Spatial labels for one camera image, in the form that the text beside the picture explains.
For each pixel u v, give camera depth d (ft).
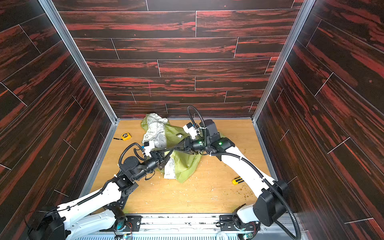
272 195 1.30
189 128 2.22
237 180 2.84
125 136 3.54
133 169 1.81
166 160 2.21
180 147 2.26
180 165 2.42
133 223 2.42
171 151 2.24
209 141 1.90
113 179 2.01
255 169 1.48
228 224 2.35
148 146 2.26
